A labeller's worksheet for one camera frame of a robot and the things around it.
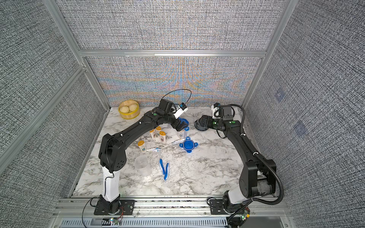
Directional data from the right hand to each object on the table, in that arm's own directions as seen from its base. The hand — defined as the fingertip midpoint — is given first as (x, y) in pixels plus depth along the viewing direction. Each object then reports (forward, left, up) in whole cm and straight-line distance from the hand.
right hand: (206, 117), depth 85 cm
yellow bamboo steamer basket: (+17, +54, -18) cm, 60 cm away
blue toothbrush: (-19, +28, -21) cm, 40 cm away
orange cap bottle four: (-5, +27, -11) cm, 29 cm away
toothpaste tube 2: (-5, +16, -20) cm, 26 cm away
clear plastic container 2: (-2, +15, -16) cm, 22 cm away
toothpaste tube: (-10, +31, -21) cm, 39 cm away
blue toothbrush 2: (-25, +24, -21) cm, 41 cm away
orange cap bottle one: (-12, +39, -12) cm, 43 cm away
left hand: (+2, +12, -2) cm, 13 cm away
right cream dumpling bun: (+24, +54, -17) cm, 61 cm away
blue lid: (-7, +10, -21) cm, 25 cm away
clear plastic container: (-22, +39, -20) cm, 49 cm away
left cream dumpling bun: (+21, +59, -16) cm, 65 cm away
